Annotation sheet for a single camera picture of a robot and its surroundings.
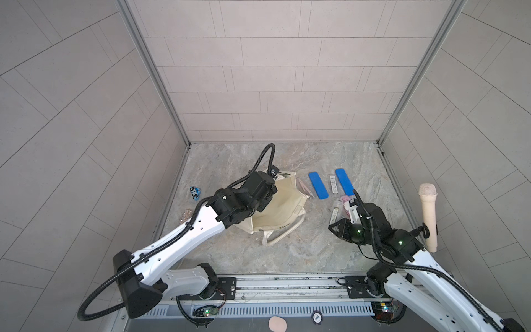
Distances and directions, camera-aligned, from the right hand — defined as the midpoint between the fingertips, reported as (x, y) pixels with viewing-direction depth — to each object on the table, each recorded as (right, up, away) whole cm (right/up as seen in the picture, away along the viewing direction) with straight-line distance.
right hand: (327, 229), depth 74 cm
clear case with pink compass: (-6, +12, +24) cm, 28 cm away
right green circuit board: (+19, -25, -6) cm, 32 cm away
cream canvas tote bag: (-15, +5, +9) cm, 18 cm away
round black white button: (-5, -26, -7) cm, 28 cm away
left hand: (-23, +15, 0) cm, 28 cm away
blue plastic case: (+15, +13, +25) cm, 32 cm away
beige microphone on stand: (+28, +15, -11) cm, 34 cm away
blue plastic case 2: (+2, +12, +26) cm, 29 cm away
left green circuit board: (-41, -23, -8) cm, 48 cm away
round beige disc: (-18, -26, -10) cm, 33 cm away
